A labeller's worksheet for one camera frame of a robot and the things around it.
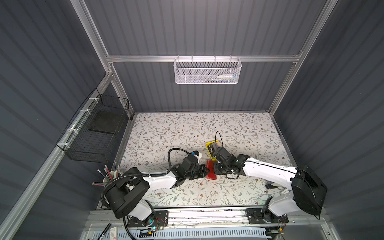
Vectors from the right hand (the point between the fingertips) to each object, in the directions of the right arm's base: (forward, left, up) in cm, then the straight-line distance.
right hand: (215, 170), depth 85 cm
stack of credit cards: (+16, 0, -1) cm, 16 cm away
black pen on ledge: (-29, +54, -3) cm, 62 cm away
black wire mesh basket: (+9, +62, +25) cm, 68 cm away
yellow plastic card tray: (+19, +4, -3) cm, 19 cm away
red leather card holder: (-2, +3, +1) cm, 3 cm away
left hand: (-1, +2, +1) cm, 3 cm away
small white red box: (-30, +50, -3) cm, 58 cm away
